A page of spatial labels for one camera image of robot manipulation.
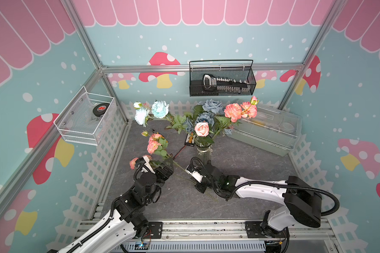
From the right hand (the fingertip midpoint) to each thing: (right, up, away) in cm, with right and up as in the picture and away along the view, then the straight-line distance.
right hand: (191, 178), depth 81 cm
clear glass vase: (+7, +12, +8) cm, 16 cm away
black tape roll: (-46, +35, -3) cm, 58 cm away
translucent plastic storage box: (+46, +25, +8) cm, 53 cm away
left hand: (-11, +8, -7) cm, 15 cm away
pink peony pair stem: (-17, +18, -3) cm, 25 cm away
